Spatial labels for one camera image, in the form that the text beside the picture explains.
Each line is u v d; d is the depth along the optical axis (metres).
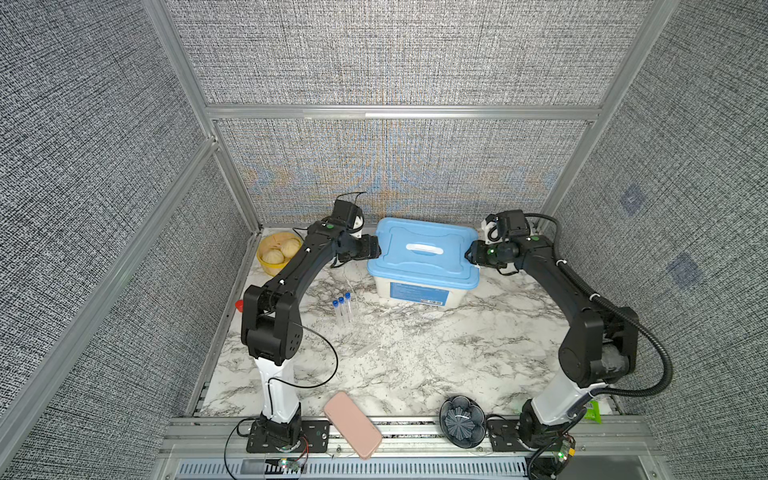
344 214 0.72
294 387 0.51
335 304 0.80
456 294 0.88
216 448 0.73
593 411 0.77
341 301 0.81
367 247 0.80
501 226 0.73
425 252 0.90
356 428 0.74
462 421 0.75
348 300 0.83
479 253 0.78
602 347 0.46
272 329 0.50
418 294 0.91
